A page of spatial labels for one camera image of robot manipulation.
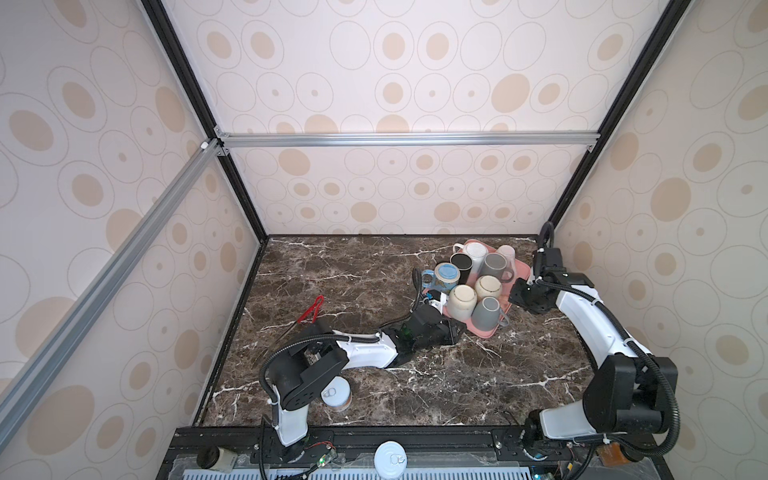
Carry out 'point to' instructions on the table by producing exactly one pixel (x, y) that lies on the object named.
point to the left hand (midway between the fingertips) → (475, 328)
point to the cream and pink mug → (488, 285)
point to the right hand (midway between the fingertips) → (517, 296)
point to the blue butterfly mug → (444, 276)
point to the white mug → (478, 252)
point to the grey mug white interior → (487, 314)
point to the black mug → (463, 263)
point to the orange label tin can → (337, 394)
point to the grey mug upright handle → (495, 264)
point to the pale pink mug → (508, 252)
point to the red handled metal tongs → (320, 300)
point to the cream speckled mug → (462, 301)
